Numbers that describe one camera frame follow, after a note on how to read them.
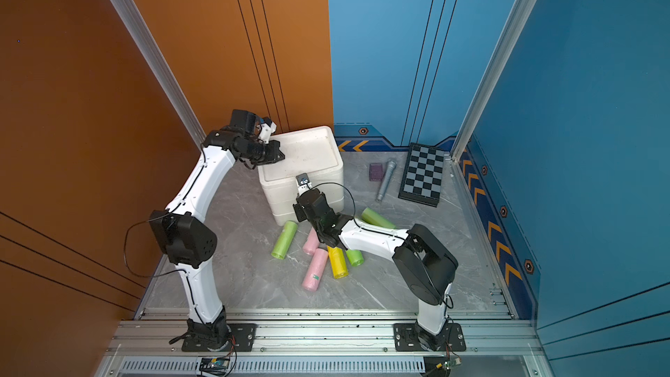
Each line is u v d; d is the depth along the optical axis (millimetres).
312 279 809
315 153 894
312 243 891
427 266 470
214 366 719
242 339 738
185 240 512
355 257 868
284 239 895
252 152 721
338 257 867
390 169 1122
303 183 721
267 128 792
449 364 694
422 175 1085
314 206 633
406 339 725
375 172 1091
